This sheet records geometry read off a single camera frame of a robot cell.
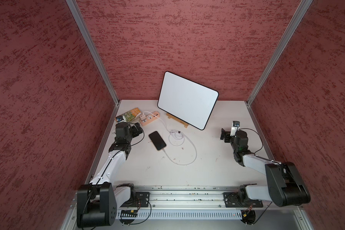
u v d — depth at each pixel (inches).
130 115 42.8
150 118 41.9
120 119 29.0
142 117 40.1
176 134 39.7
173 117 41.5
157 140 38.3
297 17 29.2
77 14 28.7
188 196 29.9
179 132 39.4
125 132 25.7
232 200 29.0
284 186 17.2
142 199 29.1
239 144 27.3
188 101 35.4
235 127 30.7
